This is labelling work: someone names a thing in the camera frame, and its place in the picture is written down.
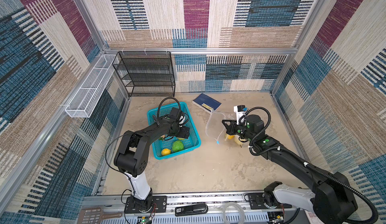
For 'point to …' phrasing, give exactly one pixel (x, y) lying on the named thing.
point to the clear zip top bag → (215, 124)
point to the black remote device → (193, 209)
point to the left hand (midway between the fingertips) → (183, 131)
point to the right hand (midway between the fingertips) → (222, 123)
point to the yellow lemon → (228, 136)
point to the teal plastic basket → (168, 146)
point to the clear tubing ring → (228, 203)
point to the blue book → (206, 103)
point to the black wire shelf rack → (145, 69)
